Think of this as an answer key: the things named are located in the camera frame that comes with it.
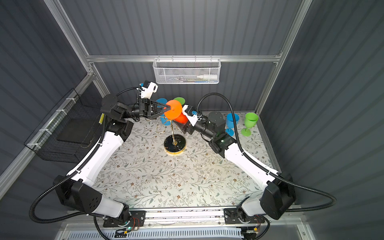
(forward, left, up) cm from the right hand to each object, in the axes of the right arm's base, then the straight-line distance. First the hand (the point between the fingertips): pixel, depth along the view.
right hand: (181, 114), depth 67 cm
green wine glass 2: (+22, +3, -10) cm, 25 cm away
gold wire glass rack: (+7, +10, -36) cm, 38 cm away
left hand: (-8, +3, +10) cm, 13 cm away
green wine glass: (+17, -41, -24) cm, 50 cm away
